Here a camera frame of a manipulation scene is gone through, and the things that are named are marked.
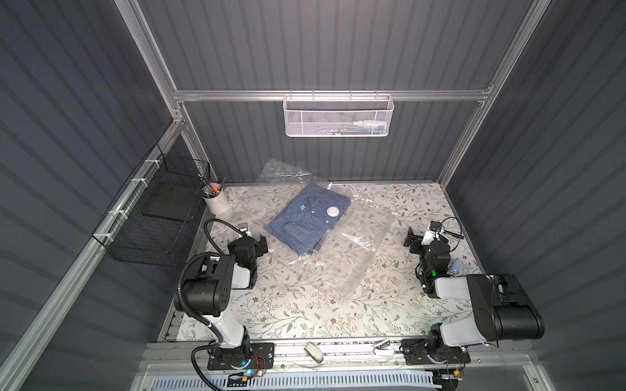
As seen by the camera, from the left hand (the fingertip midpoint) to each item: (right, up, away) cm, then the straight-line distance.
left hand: (251, 238), depth 95 cm
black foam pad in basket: (-20, +15, -20) cm, 31 cm away
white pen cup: (-17, +15, +7) cm, 24 cm away
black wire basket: (-24, +9, -22) cm, 34 cm away
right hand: (+68, +3, -6) cm, 68 cm away
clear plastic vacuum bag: (+44, -4, +3) cm, 44 cm away
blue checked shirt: (+21, +7, +7) cm, 23 cm away
